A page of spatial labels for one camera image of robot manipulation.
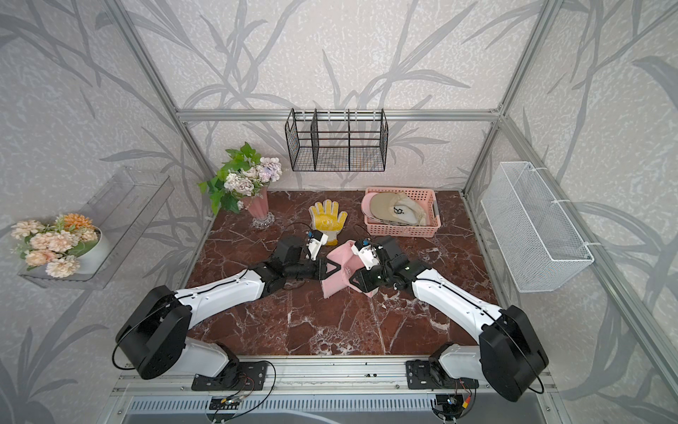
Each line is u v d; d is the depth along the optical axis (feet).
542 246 1.93
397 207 3.52
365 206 3.41
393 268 2.07
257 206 3.21
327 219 3.56
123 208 2.44
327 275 2.52
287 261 2.19
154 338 1.40
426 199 3.77
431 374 2.19
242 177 2.76
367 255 2.42
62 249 1.67
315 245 2.54
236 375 2.23
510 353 1.32
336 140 3.48
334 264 2.64
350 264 2.86
